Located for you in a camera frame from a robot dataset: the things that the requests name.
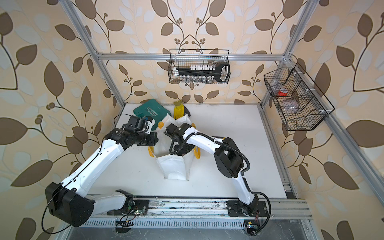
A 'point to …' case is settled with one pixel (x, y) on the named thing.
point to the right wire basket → (295, 101)
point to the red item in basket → (282, 94)
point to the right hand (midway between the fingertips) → (185, 151)
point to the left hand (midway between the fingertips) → (155, 137)
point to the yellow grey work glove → (180, 110)
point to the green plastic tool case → (153, 109)
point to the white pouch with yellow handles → (172, 166)
